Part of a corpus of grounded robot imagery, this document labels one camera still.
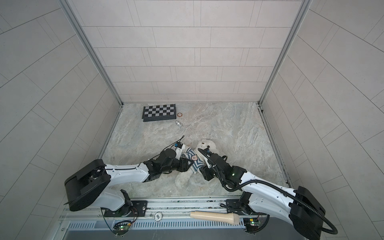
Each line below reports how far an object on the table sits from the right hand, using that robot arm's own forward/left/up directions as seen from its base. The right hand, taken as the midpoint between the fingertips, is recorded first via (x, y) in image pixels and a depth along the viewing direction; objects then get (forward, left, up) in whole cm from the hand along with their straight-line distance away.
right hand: (202, 170), depth 79 cm
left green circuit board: (-22, +36, -1) cm, 42 cm away
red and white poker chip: (+43, +14, -2) cm, 45 cm away
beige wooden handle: (-22, -11, -2) cm, 24 cm away
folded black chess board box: (+42, +28, +2) cm, 51 cm away
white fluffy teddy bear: (-5, +9, +1) cm, 11 cm away
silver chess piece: (+33, +14, -1) cm, 36 cm away
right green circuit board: (-24, -23, -5) cm, 34 cm away
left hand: (+4, +4, +1) cm, 6 cm away
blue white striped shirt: (+3, +2, +3) cm, 4 cm away
